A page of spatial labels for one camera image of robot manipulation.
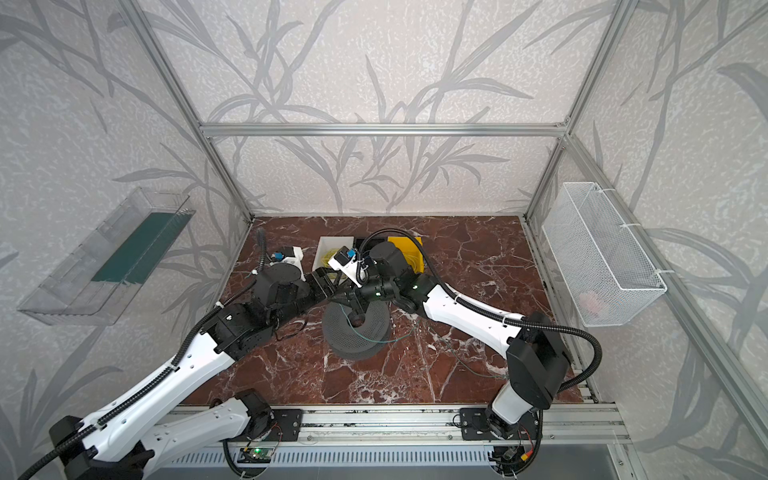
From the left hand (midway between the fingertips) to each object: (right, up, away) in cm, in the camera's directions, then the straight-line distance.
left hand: (341, 268), depth 71 cm
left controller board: (-21, -45, 0) cm, 49 cm away
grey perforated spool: (+3, -22, +10) cm, 24 cm away
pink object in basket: (+61, -9, +2) cm, 62 cm away
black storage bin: (+4, +5, +11) cm, 13 cm away
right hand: (-2, -5, 0) cm, 5 cm away
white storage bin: (-12, +6, +34) cm, 36 cm away
